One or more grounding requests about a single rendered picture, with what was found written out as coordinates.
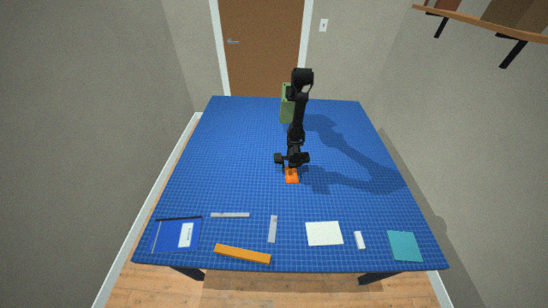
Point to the blue work mat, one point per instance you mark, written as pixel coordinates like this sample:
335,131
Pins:
228,166

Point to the teal flat plate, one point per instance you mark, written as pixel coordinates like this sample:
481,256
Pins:
403,246

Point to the grey flat bar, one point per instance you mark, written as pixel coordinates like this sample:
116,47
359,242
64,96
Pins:
236,214

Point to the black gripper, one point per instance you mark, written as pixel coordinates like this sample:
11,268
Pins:
278,158

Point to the blue notebook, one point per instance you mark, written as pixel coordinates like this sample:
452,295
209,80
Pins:
179,234

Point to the white square plate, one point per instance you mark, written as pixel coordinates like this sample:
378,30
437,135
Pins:
323,233

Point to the white rectangular bar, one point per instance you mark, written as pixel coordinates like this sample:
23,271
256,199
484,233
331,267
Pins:
359,240

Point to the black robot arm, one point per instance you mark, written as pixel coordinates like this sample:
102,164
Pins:
301,77

